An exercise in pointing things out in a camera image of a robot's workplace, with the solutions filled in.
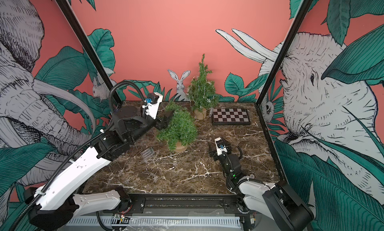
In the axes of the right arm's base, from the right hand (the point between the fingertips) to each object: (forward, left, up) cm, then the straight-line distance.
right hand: (214, 138), depth 82 cm
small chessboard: (+27, -15, -14) cm, 34 cm away
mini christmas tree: (0, +18, +8) cm, 20 cm away
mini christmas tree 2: (+27, +7, +9) cm, 29 cm away
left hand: (-1, +22, +28) cm, 36 cm away
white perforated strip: (-37, +30, -15) cm, 50 cm away
